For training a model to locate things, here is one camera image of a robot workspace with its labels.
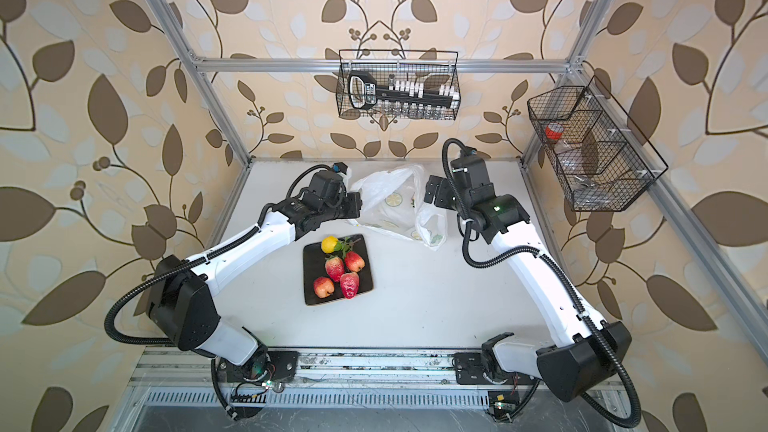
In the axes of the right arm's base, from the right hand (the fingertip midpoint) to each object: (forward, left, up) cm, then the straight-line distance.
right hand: (444, 191), depth 75 cm
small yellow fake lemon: (-1, +34, -23) cm, 41 cm away
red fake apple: (-7, +25, -24) cm, 35 cm away
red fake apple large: (-14, +34, -24) cm, 44 cm away
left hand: (+4, +21, -7) cm, 22 cm away
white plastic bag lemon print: (+8, +13, -14) cm, 21 cm away
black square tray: (-7, +38, -27) cm, 47 cm away
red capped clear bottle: (+21, -35, +1) cm, 41 cm away
